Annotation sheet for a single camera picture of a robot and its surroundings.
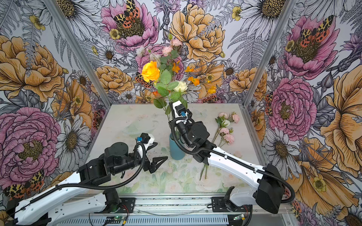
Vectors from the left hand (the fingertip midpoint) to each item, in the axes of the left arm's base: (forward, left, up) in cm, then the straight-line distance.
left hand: (159, 154), depth 64 cm
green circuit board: (-21, +23, -27) cm, 41 cm away
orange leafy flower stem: (+26, +2, +8) cm, 27 cm away
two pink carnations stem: (+21, -39, -21) cm, 49 cm away
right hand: (+16, -5, +15) cm, 22 cm away
